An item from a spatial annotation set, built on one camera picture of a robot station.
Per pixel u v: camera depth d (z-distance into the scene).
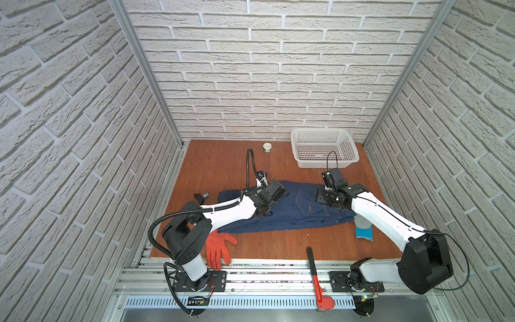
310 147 1.17
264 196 0.67
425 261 0.41
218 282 0.74
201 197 0.95
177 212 0.43
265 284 0.74
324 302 0.69
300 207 0.92
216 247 0.81
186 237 0.44
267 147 1.17
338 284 0.74
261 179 0.76
